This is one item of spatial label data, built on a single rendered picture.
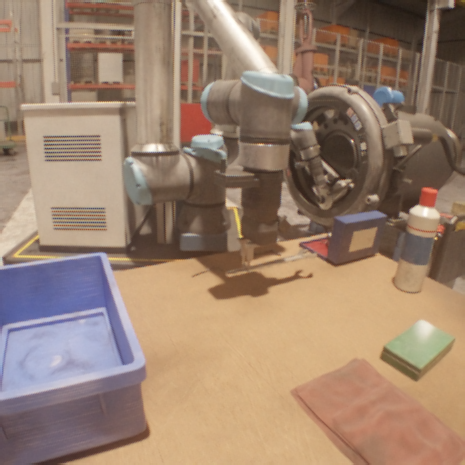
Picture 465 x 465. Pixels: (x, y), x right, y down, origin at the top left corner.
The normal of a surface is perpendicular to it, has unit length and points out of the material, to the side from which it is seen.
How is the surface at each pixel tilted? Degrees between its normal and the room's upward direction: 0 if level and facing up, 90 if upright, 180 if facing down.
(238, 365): 0
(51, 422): 90
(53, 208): 90
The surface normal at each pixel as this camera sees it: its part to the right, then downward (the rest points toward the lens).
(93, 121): 0.06, 0.35
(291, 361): 0.04, -0.94
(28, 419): 0.45, 0.33
